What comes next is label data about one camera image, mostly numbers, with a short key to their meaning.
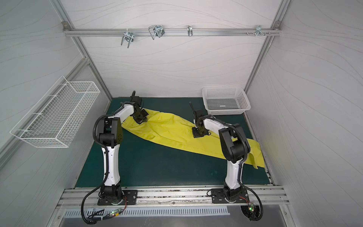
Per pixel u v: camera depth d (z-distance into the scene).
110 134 0.61
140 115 0.92
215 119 0.65
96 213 0.72
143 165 0.91
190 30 0.78
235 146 0.52
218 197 0.73
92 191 0.64
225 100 1.18
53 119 0.67
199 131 0.84
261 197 0.73
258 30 0.77
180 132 0.98
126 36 0.78
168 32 0.78
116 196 0.66
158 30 0.77
